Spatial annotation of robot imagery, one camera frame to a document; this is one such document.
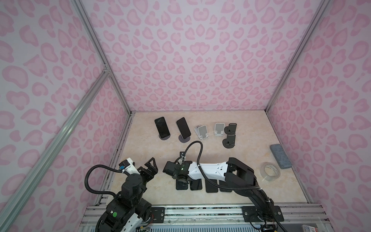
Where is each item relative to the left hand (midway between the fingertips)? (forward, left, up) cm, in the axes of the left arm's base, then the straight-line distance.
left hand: (150, 161), depth 72 cm
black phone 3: (-6, -14, -19) cm, 25 cm away
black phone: (+29, -1, -9) cm, 30 cm away
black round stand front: (+21, -46, -16) cm, 53 cm away
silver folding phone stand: (+32, -40, -16) cm, 54 cm away
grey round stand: (+25, -2, -17) cm, 31 cm away
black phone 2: (+28, -15, -9) cm, 33 cm away
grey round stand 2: (+26, -13, -20) cm, 35 cm away
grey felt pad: (+11, -76, -16) cm, 79 cm away
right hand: (+3, -13, -21) cm, 25 cm away
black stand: (+32, -49, -16) cm, 61 cm away
